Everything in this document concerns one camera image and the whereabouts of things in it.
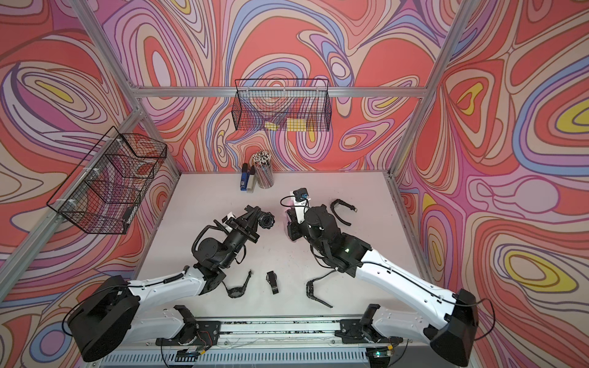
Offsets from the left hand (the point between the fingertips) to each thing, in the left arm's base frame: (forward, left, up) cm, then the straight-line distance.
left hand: (260, 209), depth 68 cm
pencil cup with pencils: (+36, +4, -12) cm, 38 cm away
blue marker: (+40, +15, -26) cm, 50 cm away
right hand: (0, -9, -3) cm, 9 cm away
